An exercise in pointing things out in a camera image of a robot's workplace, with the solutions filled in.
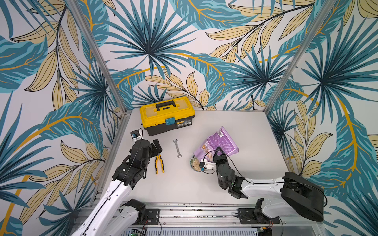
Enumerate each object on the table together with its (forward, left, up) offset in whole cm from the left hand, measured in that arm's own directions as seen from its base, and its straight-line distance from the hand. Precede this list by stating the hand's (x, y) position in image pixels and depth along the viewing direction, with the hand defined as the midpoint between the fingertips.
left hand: (150, 145), depth 75 cm
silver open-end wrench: (+6, -14, -21) cm, 25 cm away
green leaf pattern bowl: (-1, -23, -19) cm, 30 cm away
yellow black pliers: (+2, 0, -20) cm, 20 cm away
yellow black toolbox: (+28, -9, -6) cm, 30 cm away
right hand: (-2, -34, -3) cm, 34 cm away
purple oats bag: (+6, -37, -1) cm, 38 cm away
